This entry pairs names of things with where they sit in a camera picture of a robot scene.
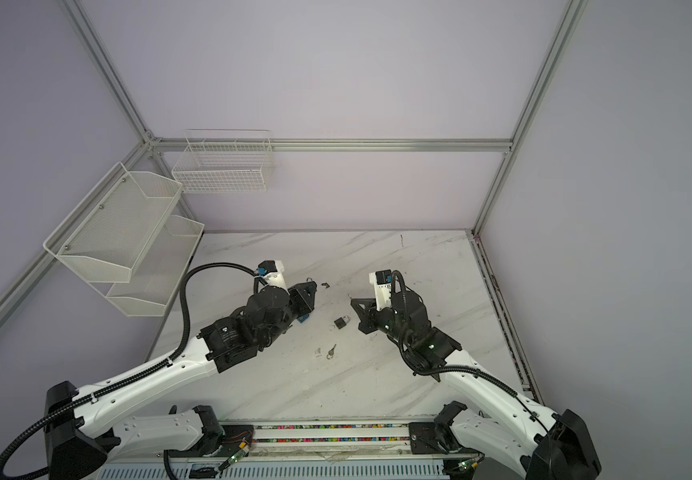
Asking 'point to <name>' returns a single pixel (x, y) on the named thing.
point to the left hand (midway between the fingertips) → (314, 286)
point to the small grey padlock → (341, 322)
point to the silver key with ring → (318, 352)
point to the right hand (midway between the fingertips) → (350, 302)
